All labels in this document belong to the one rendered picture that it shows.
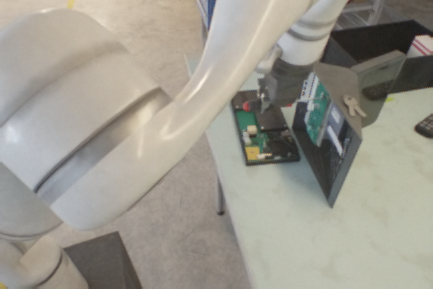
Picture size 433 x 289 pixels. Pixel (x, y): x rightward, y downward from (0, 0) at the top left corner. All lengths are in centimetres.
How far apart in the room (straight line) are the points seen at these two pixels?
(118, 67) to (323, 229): 59
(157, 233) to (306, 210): 122
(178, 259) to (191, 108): 158
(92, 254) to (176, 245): 96
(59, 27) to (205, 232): 167
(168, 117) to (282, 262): 51
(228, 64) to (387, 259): 57
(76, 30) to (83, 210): 9
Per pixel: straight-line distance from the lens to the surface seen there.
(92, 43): 18
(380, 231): 74
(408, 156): 90
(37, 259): 65
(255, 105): 62
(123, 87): 17
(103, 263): 85
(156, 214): 188
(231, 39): 22
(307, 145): 83
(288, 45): 46
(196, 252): 175
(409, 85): 109
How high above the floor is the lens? 159
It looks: 44 degrees down
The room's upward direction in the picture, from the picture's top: 1 degrees counter-clockwise
